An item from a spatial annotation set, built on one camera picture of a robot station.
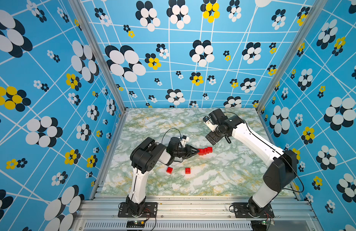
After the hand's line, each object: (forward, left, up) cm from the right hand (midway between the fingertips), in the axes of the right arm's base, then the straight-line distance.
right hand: (218, 132), depth 85 cm
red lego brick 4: (-18, +29, -15) cm, 37 cm away
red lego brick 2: (-6, +6, -10) cm, 14 cm away
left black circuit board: (-44, +45, -19) cm, 66 cm away
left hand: (-6, +10, -12) cm, 17 cm away
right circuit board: (-44, -17, -17) cm, 50 cm away
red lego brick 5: (-17, +18, -16) cm, 30 cm away
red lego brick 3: (-6, +4, -10) cm, 12 cm away
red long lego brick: (-6, +10, -13) cm, 17 cm away
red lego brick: (-7, +8, -11) cm, 15 cm away
